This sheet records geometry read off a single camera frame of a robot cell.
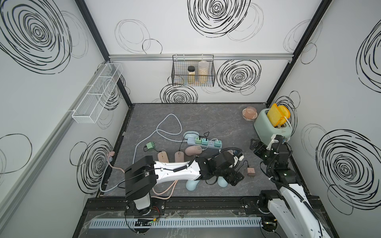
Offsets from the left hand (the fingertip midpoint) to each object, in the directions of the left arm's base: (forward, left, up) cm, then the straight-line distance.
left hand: (238, 173), depth 72 cm
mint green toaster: (+26, -20, +1) cm, 33 cm away
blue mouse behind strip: (+27, +25, -8) cm, 37 cm away
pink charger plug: (+4, -10, -10) cm, 15 cm away
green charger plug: (+20, +50, -11) cm, 55 cm away
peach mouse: (+12, +41, -11) cm, 44 cm away
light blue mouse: (-3, +23, -12) cm, 27 cm away
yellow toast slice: (+32, -26, +9) cm, 42 cm away
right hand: (+15, -12, +4) cm, 19 cm away
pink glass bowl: (+47, -18, -8) cm, 51 cm away
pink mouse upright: (+12, +31, -10) cm, 35 cm away
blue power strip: (+21, +16, -7) cm, 27 cm away
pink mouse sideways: (+18, +23, -12) cm, 31 cm away
